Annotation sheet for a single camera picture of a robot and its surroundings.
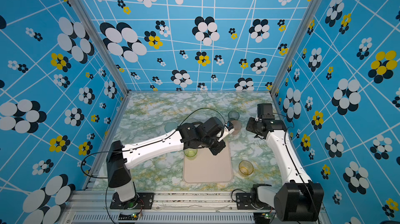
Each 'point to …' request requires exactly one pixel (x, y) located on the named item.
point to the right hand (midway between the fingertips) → (252, 125)
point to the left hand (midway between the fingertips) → (225, 144)
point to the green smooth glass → (190, 153)
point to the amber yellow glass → (246, 167)
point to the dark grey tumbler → (234, 114)
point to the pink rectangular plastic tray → (207, 168)
